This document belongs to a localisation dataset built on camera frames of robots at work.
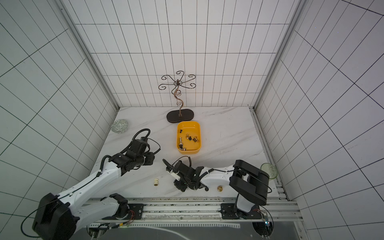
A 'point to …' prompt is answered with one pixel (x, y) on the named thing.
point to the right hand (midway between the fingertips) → (176, 177)
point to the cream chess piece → (156, 182)
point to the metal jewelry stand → (179, 115)
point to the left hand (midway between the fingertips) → (149, 160)
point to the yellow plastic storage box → (193, 129)
